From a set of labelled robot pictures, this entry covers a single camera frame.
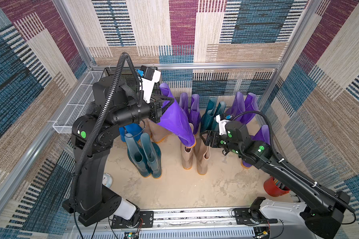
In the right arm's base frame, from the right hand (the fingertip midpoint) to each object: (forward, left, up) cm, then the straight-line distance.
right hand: (207, 137), depth 71 cm
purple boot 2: (+20, -27, -2) cm, 34 cm away
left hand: (-4, +15, +27) cm, 31 cm away
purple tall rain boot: (+31, +11, -6) cm, 33 cm away
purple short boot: (+27, -23, -7) cm, 36 cm away
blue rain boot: (+13, +40, -9) cm, 43 cm away
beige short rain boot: (-7, +10, -6) cm, 13 cm away
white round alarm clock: (-11, +54, -24) cm, 60 cm away
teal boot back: (+19, -9, -2) cm, 21 cm away
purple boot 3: (+19, +5, -3) cm, 20 cm away
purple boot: (+2, -27, -2) cm, 27 cm away
